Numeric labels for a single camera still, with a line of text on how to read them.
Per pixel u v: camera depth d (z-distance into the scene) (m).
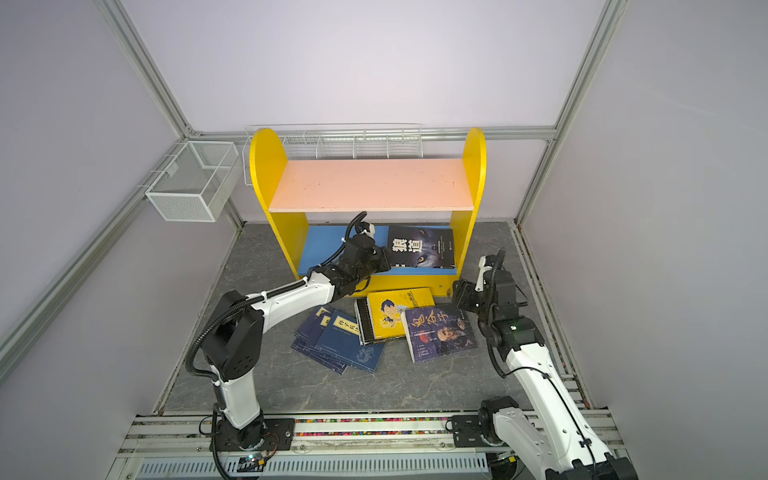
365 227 0.79
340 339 0.85
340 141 0.94
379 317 0.87
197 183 0.96
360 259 0.70
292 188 0.74
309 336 0.87
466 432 0.74
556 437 0.41
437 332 0.86
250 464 0.72
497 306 0.57
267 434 0.73
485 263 0.70
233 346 0.48
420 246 0.91
